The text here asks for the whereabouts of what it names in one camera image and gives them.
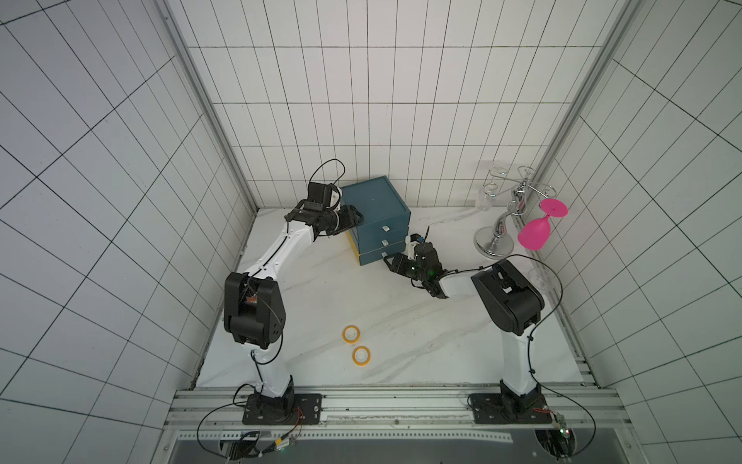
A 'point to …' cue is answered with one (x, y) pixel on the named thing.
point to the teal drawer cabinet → (385, 218)
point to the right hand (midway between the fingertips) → (378, 261)
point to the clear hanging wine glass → (488, 193)
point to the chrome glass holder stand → (494, 244)
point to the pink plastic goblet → (535, 234)
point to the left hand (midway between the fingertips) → (355, 224)
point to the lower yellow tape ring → (368, 359)
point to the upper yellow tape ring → (344, 336)
